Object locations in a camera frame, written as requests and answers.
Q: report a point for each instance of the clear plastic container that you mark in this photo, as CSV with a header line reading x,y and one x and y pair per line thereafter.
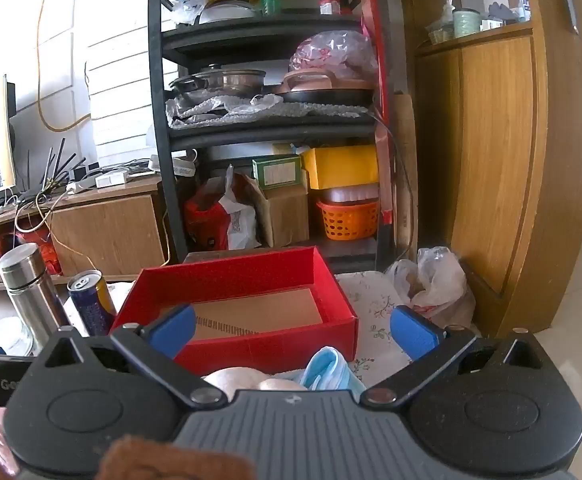
x,y
348,194

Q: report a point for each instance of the long red cardboard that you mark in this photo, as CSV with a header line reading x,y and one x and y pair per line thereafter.
x,y
373,35

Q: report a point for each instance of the small wicker basket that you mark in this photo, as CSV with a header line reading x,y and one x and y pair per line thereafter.
x,y
441,36

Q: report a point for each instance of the brown cardboard box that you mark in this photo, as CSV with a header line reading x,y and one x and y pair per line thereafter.
x,y
286,220

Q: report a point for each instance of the black antenna router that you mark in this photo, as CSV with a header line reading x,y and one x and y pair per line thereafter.
x,y
53,180

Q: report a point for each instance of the stainless steel thermos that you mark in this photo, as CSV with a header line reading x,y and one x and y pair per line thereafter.
x,y
31,290

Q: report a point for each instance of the brown fuzzy cloth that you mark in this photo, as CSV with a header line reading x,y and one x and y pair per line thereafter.
x,y
171,460

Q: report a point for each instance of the pink plastic bag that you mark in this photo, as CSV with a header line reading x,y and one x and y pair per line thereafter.
x,y
331,50

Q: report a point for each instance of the pink pot lid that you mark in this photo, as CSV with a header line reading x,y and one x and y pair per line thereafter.
x,y
311,80

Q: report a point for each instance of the white box device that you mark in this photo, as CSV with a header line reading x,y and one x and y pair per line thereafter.
x,y
112,178

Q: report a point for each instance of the blue drink can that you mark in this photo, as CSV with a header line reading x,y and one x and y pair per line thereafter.
x,y
88,305

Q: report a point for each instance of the green box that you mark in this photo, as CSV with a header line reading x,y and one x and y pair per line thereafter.
x,y
276,172

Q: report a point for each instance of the yellow box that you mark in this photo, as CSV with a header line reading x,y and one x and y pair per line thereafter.
x,y
341,167

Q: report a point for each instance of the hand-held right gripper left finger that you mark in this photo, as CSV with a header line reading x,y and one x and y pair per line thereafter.
x,y
173,330

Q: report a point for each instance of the orange plastic basket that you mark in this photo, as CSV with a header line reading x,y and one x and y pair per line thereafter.
x,y
346,222

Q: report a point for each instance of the white bowl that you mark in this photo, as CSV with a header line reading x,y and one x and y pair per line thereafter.
x,y
231,12

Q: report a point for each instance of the bubble wrap sheet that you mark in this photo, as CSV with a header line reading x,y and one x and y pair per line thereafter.
x,y
271,112

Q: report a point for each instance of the white plastic bag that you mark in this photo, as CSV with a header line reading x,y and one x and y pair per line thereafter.
x,y
441,280

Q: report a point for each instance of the wooden cabinet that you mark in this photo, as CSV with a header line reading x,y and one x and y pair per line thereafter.
x,y
496,160

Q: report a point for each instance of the black frying pan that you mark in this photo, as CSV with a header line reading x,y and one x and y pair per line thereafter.
x,y
321,96

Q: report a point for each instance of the mint green cup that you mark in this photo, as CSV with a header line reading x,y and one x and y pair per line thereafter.
x,y
466,22

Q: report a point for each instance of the red cardboard box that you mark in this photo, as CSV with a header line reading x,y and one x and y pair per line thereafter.
x,y
281,345

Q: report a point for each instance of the white plush toy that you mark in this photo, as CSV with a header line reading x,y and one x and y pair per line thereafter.
x,y
236,380

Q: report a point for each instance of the flat cardboard sheet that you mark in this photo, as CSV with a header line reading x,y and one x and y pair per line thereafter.
x,y
406,160

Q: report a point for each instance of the wooden TV stand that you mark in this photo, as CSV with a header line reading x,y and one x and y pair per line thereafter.
x,y
106,230

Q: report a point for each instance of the black shelf rack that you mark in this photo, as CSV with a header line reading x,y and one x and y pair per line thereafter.
x,y
266,135

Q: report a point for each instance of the crumpled white printed bag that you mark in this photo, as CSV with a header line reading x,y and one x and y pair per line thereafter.
x,y
188,0

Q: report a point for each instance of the steel pot with lid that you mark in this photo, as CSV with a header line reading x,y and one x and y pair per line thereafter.
x,y
226,82

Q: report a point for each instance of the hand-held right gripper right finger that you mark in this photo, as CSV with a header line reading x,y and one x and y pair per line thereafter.
x,y
413,332

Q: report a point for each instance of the red and white bag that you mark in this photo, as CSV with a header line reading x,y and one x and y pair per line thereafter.
x,y
206,225

